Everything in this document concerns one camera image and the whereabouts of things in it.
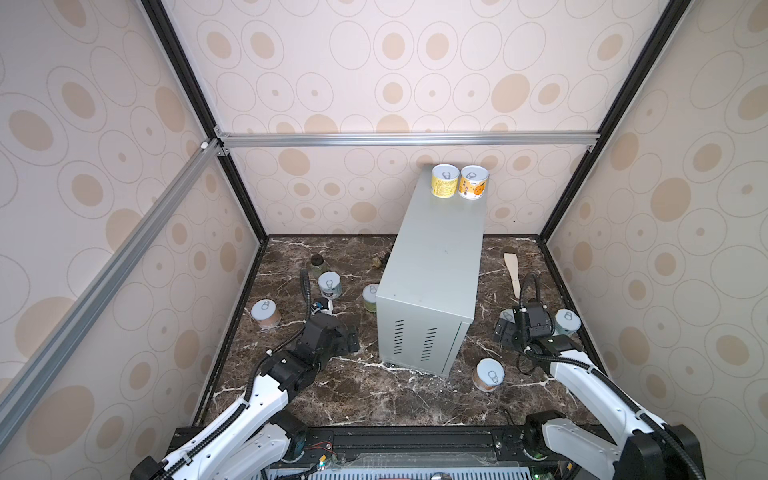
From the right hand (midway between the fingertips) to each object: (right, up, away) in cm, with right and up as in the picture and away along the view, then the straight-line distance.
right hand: (513, 332), depth 87 cm
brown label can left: (-74, +5, +5) cm, 75 cm away
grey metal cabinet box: (-28, +12, -25) cm, 40 cm away
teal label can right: (+18, +2, +4) cm, 18 cm away
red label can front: (-10, -10, -7) cm, 15 cm away
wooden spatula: (+9, +19, +24) cm, 32 cm away
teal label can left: (-56, +13, +12) cm, 59 cm away
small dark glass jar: (-61, +21, +14) cm, 66 cm away
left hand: (-46, +3, -7) cm, 47 cm away
